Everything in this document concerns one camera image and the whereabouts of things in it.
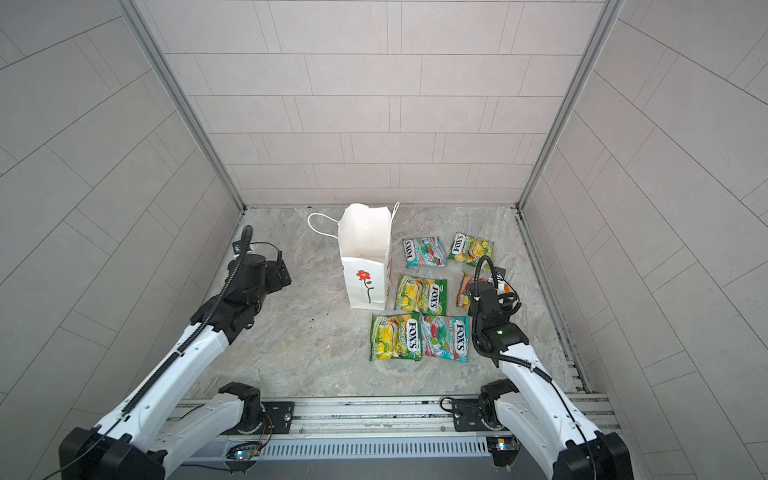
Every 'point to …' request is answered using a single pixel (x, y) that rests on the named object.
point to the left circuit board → (244, 451)
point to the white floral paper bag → (364, 237)
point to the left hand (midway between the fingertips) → (276, 264)
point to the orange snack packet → (464, 291)
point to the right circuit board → (505, 450)
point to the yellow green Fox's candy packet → (468, 249)
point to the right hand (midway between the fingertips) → (488, 293)
